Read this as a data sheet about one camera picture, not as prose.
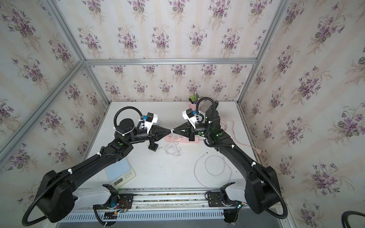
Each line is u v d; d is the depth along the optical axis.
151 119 0.59
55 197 0.39
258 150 0.93
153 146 0.91
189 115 0.60
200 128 0.63
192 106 1.07
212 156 0.90
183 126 0.65
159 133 0.65
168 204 0.73
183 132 0.67
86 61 0.93
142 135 0.61
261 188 0.40
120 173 0.80
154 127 0.64
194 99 1.10
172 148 0.93
